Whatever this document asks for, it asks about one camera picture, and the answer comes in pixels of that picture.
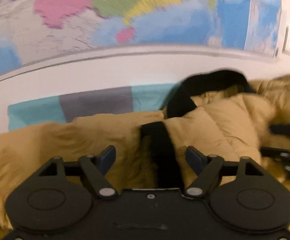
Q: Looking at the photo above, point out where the teal and grey bed sheet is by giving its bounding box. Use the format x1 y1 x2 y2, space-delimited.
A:
8 84 183 132

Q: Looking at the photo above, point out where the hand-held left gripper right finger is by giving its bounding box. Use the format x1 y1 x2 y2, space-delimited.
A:
184 145 265 201

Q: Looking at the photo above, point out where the colourful wall map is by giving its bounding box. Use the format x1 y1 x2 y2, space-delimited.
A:
0 0 284 81

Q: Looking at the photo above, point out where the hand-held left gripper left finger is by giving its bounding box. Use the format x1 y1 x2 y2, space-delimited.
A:
38 145 118 201

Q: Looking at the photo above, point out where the tan puffer jacket black lining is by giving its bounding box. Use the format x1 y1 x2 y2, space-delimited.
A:
0 68 290 240

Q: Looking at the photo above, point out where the white wall power outlet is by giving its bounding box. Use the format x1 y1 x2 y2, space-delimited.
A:
283 25 290 54

